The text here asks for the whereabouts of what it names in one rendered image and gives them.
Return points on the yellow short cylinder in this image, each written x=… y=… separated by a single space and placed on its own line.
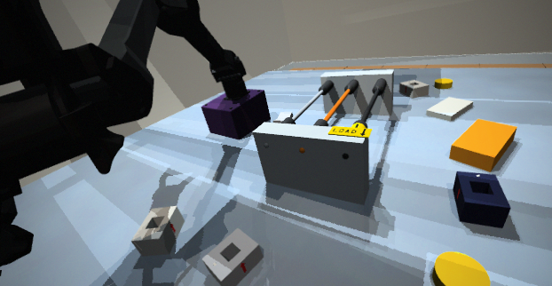
x=443 y=83
x=457 y=269

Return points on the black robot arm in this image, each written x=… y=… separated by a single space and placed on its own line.
x=72 y=96

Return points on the orange rectangular block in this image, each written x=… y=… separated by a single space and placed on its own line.
x=483 y=144

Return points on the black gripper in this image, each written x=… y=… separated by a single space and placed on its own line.
x=8 y=206

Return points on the white flat block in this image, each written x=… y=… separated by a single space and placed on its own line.
x=448 y=109

